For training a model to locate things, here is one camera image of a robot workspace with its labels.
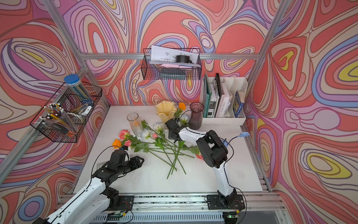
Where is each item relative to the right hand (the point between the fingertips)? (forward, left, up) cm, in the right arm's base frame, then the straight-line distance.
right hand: (175, 137), depth 100 cm
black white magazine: (+13, -27, +23) cm, 38 cm away
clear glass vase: (+2, +25, +16) cm, 30 cm away
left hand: (-20, +20, +5) cm, 28 cm away
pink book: (+13, -34, +21) cm, 42 cm away
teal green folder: (+12, -21, +29) cm, 38 cm away
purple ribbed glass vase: (+14, -17, +2) cm, 22 cm away
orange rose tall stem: (+20, -3, +3) cm, 20 cm away
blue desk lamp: (-13, -38, +22) cm, 46 cm away
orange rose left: (-5, +39, +5) cm, 40 cm away
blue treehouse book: (+15, -48, +11) cm, 51 cm away
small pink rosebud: (-4, +11, +2) cm, 12 cm away
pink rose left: (-7, +26, +5) cm, 27 cm away
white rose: (+13, -7, +2) cm, 15 cm away
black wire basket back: (+39, +16, +31) cm, 52 cm away
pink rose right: (-10, -10, +2) cm, 15 cm away
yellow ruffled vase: (+13, +5, +16) cm, 21 cm away
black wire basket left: (-2, +51, +33) cm, 60 cm away
